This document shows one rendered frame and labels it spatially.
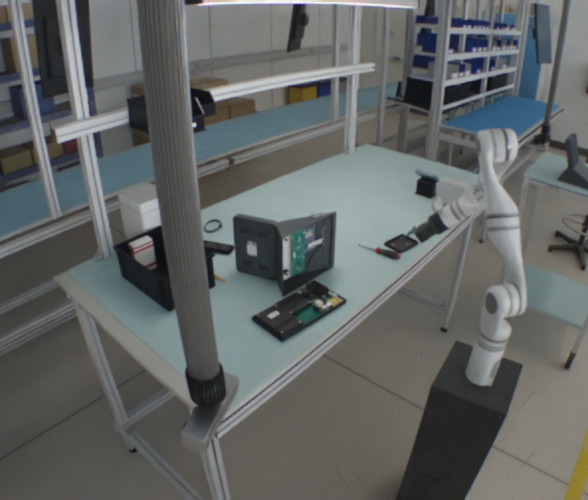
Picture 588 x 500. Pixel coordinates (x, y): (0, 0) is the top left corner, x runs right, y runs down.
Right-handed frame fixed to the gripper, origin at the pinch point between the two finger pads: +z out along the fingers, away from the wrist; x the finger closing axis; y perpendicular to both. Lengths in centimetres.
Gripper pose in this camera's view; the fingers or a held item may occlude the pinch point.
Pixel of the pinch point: (402, 237)
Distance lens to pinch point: 168.4
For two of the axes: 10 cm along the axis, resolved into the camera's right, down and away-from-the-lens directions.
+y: 6.4, 7.6, 1.1
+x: 4.1, -4.6, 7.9
